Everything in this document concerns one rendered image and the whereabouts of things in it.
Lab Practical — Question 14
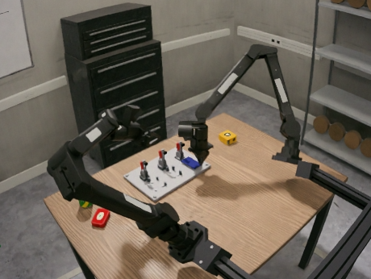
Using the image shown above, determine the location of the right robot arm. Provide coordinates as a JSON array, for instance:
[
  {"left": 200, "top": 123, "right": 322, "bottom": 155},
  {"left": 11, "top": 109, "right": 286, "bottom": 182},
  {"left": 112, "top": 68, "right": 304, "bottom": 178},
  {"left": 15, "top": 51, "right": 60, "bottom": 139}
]
[{"left": 178, "top": 44, "right": 302, "bottom": 160}]

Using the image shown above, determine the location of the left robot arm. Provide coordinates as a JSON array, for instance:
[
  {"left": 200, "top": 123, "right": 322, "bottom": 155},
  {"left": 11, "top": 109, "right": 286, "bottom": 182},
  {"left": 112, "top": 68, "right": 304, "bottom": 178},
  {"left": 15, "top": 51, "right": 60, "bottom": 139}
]
[{"left": 47, "top": 105, "right": 203, "bottom": 260}]

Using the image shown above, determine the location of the white fixture plate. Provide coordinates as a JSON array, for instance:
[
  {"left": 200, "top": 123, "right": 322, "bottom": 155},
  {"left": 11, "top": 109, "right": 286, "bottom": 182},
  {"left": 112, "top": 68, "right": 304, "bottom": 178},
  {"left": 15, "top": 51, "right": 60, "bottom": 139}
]
[{"left": 123, "top": 148, "right": 211, "bottom": 202}]

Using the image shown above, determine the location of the blue flat plate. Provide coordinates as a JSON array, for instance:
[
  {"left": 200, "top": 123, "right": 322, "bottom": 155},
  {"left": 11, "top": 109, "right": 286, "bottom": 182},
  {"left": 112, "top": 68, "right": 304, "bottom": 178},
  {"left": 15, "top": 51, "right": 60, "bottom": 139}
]
[{"left": 181, "top": 156, "right": 202, "bottom": 170}]

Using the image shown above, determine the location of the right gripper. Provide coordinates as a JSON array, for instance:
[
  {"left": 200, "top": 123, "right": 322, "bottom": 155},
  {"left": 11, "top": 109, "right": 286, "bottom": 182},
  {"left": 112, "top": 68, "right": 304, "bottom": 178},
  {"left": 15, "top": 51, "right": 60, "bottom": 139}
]
[{"left": 188, "top": 137, "right": 214, "bottom": 165}]

